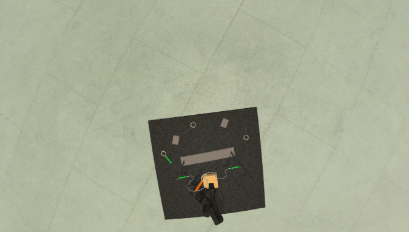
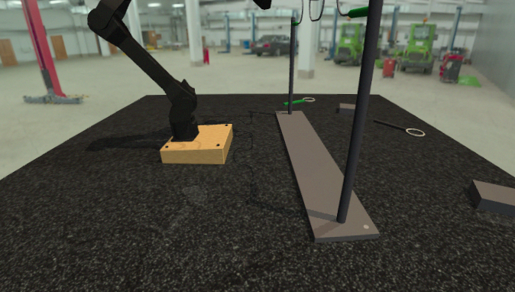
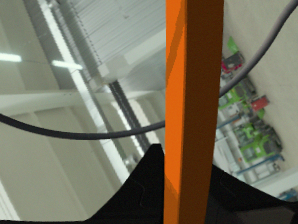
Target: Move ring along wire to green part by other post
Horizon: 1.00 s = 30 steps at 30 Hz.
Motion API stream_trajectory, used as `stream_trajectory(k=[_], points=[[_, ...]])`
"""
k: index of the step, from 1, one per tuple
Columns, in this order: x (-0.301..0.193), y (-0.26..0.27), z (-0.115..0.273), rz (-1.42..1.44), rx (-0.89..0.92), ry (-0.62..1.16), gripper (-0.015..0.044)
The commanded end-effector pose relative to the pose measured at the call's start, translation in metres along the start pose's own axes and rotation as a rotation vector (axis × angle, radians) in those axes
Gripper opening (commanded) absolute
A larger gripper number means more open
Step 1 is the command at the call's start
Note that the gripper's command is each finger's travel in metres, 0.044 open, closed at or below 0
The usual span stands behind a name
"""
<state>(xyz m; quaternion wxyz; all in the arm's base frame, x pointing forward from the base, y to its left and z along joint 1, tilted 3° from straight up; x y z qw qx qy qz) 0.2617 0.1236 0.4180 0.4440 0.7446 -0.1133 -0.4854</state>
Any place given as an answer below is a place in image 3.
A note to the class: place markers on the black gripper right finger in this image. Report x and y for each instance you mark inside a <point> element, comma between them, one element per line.
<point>230,201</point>

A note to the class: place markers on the orange handle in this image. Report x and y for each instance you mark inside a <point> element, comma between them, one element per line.
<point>193,39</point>

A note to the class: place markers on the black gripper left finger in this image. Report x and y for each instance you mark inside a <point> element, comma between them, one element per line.
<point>140,199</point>

